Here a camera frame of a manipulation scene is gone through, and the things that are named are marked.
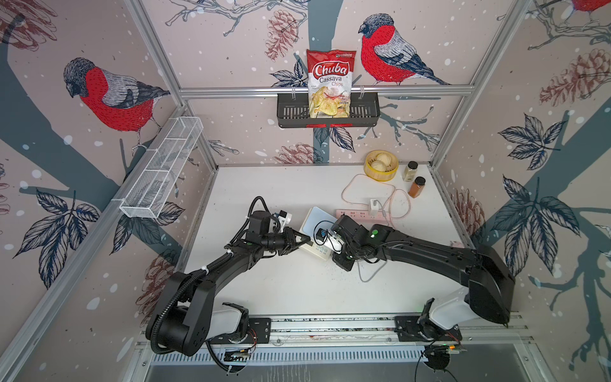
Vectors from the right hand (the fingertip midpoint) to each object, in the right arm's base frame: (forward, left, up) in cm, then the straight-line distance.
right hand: (333, 254), depth 81 cm
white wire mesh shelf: (+7, +59, +22) cm, 63 cm away
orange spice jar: (+33, -38, -2) cm, 50 cm away
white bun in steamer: (+50, -25, -3) cm, 56 cm away
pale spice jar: (+43, -37, -2) cm, 57 cm away
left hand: (+3, +7, +5) cm, 9 cm away
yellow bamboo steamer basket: (+43, -26, -5) cm, 51 cm away
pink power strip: (+20, -13, -6) cm, 25 cm away
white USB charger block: (+21, -17, -1) cm, 27 cm away
